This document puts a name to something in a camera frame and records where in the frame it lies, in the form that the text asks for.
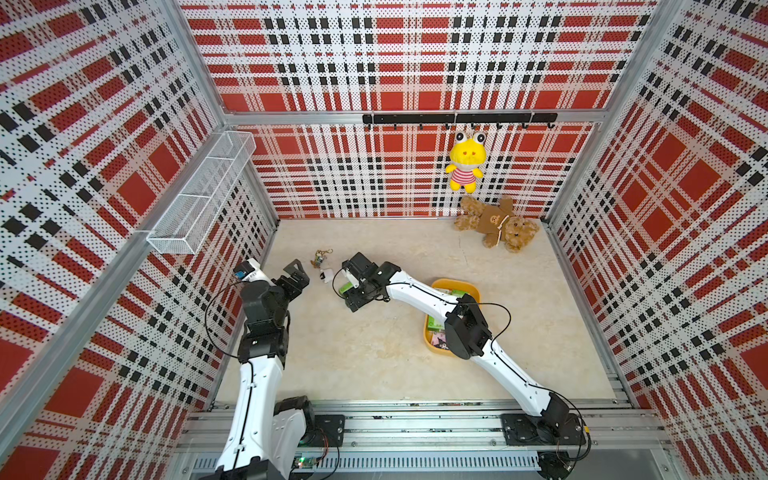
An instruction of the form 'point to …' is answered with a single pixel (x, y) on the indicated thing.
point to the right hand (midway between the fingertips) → (360, 296)
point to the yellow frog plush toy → (468, 154)
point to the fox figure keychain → (319, 257)
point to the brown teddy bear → (497, 224)
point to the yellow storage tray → (474, 293)
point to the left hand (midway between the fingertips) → (294, 269)
